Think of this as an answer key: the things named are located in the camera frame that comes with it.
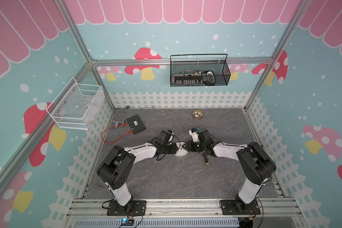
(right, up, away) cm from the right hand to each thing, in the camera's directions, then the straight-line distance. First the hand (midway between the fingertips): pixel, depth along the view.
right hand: (183, 146), depth 92 cm
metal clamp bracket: (-49, +15, +17) cm, 54 cm away
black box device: (-36, +14, +15) cm, 41 cm away
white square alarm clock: (-1, -3, -1) cm, 4 cm away
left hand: (-5, -3, 0) cm, 6 cm away
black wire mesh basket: (+22, +49, +2) cm, 53 cm away
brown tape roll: (+13, +22, +23) cm, 35 cm away
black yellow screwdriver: (+15, -8, -3) cm, 17 cm away
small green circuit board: (-32, -36, -19) cm, 51 cm away
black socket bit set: (+3, +43, -3) cm, 43 cm away
